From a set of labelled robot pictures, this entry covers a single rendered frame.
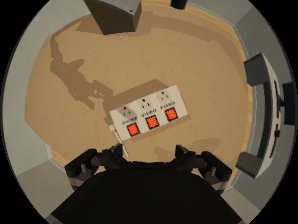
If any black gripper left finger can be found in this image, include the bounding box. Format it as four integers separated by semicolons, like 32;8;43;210
64;143;138;191

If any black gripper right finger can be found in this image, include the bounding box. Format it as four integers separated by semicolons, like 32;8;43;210
159;145;233;195

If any grey power strip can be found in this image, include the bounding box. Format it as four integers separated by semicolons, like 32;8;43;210
109;85;188;144

